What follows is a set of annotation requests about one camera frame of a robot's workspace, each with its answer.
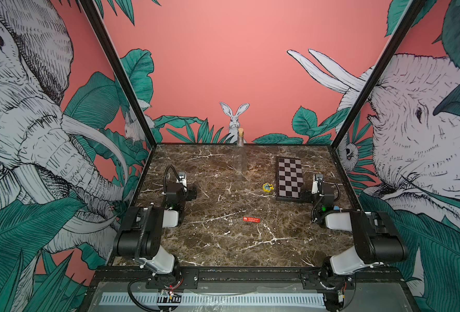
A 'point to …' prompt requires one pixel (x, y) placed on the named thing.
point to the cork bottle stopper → (240, 132)
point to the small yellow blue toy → (268, 187)
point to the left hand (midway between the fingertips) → (183, 180)
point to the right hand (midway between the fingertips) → (311, 182)
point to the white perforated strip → (201, 299)
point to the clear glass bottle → (240, 160)
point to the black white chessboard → (289, 178)
